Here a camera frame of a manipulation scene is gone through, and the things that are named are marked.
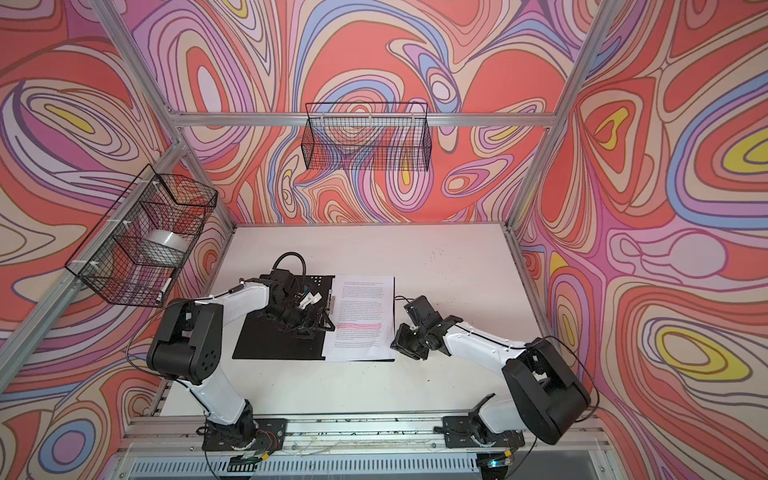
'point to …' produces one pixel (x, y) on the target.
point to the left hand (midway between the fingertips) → (326, 330)
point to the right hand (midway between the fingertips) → (397, 353)
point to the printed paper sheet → (362, 312)
